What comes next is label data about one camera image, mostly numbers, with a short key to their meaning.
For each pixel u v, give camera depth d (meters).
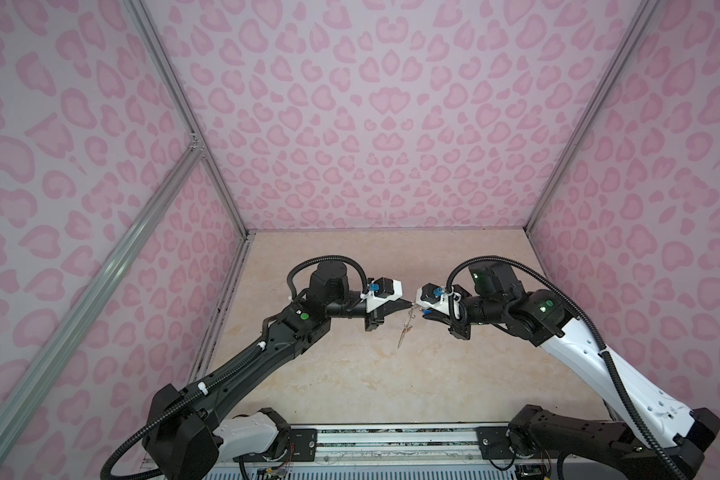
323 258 0.47
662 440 0.37
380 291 0.54
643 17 0.69
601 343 0.43
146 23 0.70
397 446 0.75
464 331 0.60
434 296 0.56
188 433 0.38
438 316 0.66
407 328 0.78
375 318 0.59
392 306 0.57
